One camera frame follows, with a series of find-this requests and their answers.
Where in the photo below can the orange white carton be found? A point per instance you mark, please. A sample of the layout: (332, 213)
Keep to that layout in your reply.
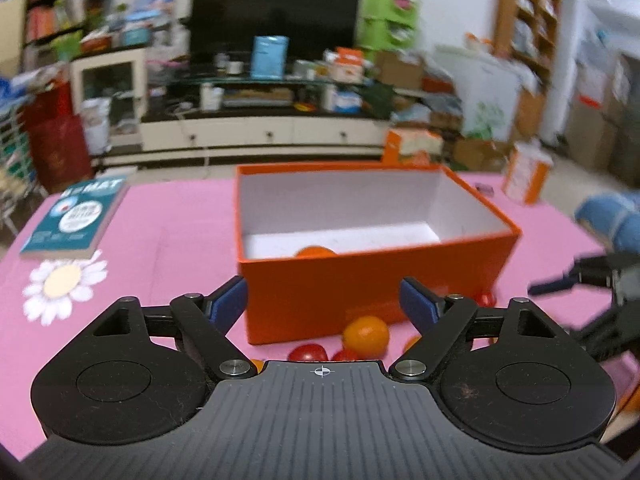
(527, 170)

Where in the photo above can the wooden open shelf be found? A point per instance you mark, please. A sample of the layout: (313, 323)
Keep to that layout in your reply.
(525, 33)

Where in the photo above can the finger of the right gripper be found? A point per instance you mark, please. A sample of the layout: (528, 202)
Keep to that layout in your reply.
(560, 284)

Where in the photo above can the blue card on stand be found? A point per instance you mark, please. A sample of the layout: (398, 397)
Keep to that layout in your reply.
(268, 57)

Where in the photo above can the orange gift bag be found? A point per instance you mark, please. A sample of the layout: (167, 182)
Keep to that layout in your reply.
(410, 146)

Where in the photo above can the small orange mandarin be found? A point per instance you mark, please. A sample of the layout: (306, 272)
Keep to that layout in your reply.
(258, 364)
(368, 337)
(411, 342)

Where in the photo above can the white tv cabinet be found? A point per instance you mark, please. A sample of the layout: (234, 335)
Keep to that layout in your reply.
(252, 134)

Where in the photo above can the red gift bag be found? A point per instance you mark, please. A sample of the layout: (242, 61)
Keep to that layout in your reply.
(57, 141)

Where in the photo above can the dark bookshelf with books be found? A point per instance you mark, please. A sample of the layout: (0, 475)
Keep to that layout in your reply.
(54, 29)

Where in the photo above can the green stacked storage bins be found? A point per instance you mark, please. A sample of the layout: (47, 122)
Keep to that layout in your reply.
(387, 25)

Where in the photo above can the teal book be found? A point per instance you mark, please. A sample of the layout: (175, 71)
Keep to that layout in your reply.
(74, 225)

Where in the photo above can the orange cardboard box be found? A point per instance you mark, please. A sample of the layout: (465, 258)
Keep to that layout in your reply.
(384, 222)

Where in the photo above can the large orange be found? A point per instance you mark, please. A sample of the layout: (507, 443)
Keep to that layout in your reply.
(315, 251)

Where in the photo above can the red cherry tomato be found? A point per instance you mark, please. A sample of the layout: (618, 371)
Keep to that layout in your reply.
(486, 299)
(308, 353)
(345, 355)

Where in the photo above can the pink flowered tablecloth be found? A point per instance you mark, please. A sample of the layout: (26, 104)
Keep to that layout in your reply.
(175, 237)

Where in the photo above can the metal wire trolley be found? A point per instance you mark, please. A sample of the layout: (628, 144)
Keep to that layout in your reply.
(19, 181)

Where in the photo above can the black flat television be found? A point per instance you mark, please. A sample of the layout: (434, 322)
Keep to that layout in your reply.
(231, 26)

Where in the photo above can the small white glass cabinet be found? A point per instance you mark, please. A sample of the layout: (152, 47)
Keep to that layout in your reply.
(110, 95)

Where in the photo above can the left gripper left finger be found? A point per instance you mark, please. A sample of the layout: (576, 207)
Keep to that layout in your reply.
(204, 327)

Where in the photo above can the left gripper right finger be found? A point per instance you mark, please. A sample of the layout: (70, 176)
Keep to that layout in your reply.
(442, 323)

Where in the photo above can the brown cardboard box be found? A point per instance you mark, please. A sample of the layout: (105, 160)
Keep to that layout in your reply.
(399, 69)

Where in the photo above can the blue sleeve forearm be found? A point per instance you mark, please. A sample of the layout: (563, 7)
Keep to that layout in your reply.
(614, 218)

